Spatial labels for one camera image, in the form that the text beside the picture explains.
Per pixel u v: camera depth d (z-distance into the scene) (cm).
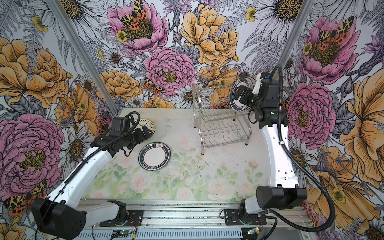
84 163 46
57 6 71
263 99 50
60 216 38
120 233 71
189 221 75
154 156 94
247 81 76
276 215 46
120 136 55
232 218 74
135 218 73
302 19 75
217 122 108
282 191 39
